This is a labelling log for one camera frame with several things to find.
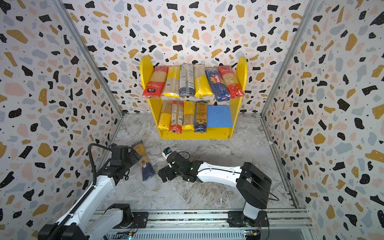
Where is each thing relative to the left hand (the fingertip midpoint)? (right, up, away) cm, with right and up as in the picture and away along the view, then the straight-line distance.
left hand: (131, 154), depth 83 cm
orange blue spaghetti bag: (+39, +16, +9) cm, 43 cm away
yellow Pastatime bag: (+15, +23, +14) cm, 31 cm away
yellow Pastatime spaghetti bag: (+31, +21, +13) cm, 39 cm away
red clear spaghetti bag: (+23, +19, +11) cm, 32 cm away
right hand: (+18, -6, -5) cm, 20 cm away
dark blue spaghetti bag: (+7, -10, +5) cm, 13 cm away
